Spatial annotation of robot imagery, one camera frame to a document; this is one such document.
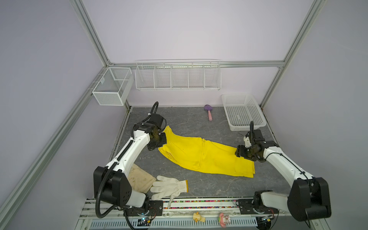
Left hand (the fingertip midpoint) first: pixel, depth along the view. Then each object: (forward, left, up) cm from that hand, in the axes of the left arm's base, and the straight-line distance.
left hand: (162, 144), depth 81 cm
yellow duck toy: (-35, -16, -11) cm, 40 cm away
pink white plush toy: (-37, -30, -11) cm, 49 cm away
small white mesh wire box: (+44, +35, +7) cm, 57 cm away
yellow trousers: (-1, -26, -14) cm, 30 cm away
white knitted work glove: (-19, 0, -16) cm, 25 cm away
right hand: (-4, -47, -9) cm, 48 cm away
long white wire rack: (+46, -11, +15) cm, 49 cm away
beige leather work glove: (-14, +14, -15) cm, 25 cm away
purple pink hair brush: (+41, -35, -15) cm, 56 cm away
